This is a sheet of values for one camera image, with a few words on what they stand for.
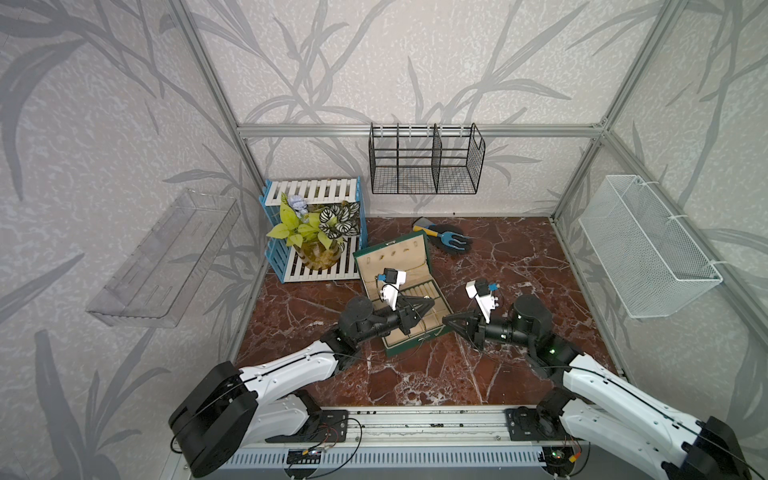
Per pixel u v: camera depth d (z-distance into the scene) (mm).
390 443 721
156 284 665
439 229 1138
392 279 663
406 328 675
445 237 1118
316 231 832
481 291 630
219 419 406
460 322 669
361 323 585
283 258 1025
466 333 658
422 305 709
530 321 566
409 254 912
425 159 1042
